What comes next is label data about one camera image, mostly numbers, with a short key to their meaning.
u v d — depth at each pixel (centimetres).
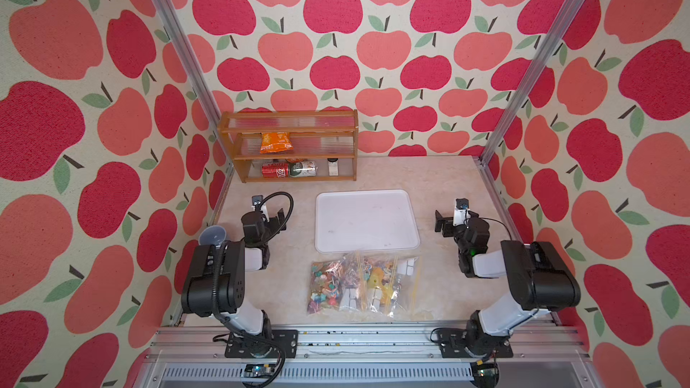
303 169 108
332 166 108
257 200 82
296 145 118
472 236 73
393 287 79
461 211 81
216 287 45
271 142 101
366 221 102
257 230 73
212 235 88
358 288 79
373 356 73
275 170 108
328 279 82
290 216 80
